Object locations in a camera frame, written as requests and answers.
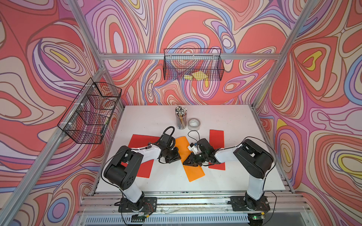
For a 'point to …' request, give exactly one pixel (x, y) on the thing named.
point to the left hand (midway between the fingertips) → (183, 158)
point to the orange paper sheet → (193, 173)
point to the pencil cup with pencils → (181, 112)
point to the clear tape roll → (193, 124)
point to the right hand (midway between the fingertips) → (185, 167)
